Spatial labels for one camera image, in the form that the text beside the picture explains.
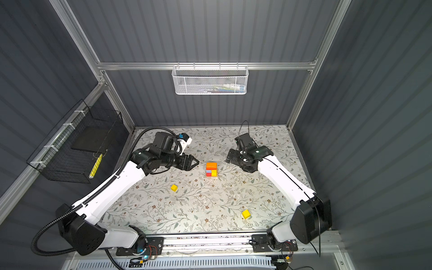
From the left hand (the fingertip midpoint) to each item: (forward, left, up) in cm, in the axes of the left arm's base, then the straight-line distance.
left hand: (194, 160), depth 76 cm
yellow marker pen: (-4, +40, +4) cm, 40 cm away
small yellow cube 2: (-2, +13, -22) cm, 26 cm away
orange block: (+6, -8, -15) cm, 18 cm away
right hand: (+2, -20, -6) cm, 21 cm away
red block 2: (+4, -6, -21) cm, 22 cm away
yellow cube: (-18, -24, -21) cm, 37 cm away
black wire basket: (+5, +53, +4) cm, 53 cm away
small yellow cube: (+4, -9, -19) cm, 22 cm away
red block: (+5, -7, -16) cm, 18 cm away
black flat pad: (+11, +47, +5) cm, 48 cm away
